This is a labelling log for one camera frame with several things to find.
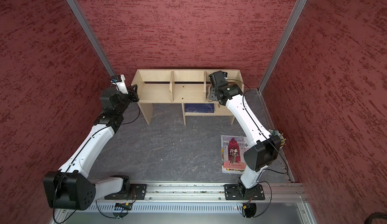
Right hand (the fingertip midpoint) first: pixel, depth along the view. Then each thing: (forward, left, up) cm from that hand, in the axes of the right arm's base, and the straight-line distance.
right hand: (218, 96), depth 81 cm
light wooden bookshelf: (+9, +16, -1) cm, 19 cm away
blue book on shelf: (+1, +10, -11) cm, 15 cm away
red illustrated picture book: (-20, -9, -25) cm, 33 cm away
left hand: (+2, +44, +6) cm, 44 cm away
